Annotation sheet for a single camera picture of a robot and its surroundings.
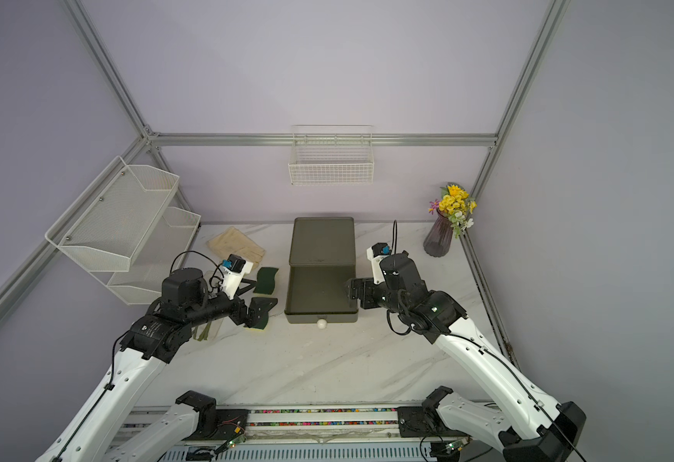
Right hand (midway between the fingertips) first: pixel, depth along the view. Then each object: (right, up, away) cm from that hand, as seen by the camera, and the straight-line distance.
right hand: (358, 290), depth 72 cm
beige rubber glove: (-50, +14, +42) cm, 67 cm away
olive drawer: (-12, -3, +10) cm, 15 cm away
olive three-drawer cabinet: (-10, +11, +14) cm, 20 cm away
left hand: (-24, -1, -2) cm, 24 cm away
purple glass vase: (+32, +14, +35) cm, 50 cm away
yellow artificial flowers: (+33, +25, +20) cm, 46 cm away
